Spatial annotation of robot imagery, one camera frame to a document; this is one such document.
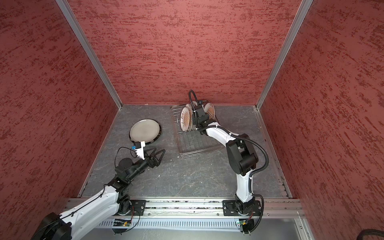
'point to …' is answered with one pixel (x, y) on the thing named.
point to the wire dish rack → (192, 142)
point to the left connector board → (121, 223)
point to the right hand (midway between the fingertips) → (197, 117)
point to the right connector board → (247, 225)
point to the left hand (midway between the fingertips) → (161, 152)
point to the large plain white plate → (145, 130)
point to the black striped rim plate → (157, 139)
